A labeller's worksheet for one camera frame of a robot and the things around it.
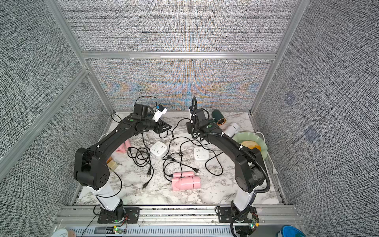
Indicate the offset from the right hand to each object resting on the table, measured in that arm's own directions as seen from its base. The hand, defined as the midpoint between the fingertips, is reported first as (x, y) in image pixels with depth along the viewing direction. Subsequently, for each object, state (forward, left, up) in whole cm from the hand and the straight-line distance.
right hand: (190, 119), depth 87 cm
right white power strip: (-14, -7, -18) cm, 24 cm away
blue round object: (-54, -41, -9) cm, 68 cm away
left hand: (-4, +11, 0) cm, 12 cm away
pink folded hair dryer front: (-31, +1, -15) cm, 35 cm away
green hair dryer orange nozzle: (+12, -23, -17) cm, 31 cm away
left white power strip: (-10, +21, -18) cm, 29 cm away
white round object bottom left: (-54, +57, -12) cm, 79 cm away
